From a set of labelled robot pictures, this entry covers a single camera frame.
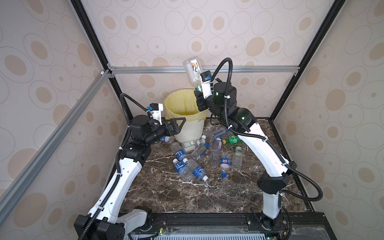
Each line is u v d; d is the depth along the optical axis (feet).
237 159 3.17
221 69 1.47
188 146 3.19
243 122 1.48
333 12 2.28
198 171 2.80
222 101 1.42
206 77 1.65
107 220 1.23
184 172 2.99
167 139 3.45
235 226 2.40
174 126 1.91
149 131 1.82
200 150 3.17
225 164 2.95
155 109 1.94
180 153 3.03
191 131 3.08
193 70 1.88
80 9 2.22
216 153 3.23
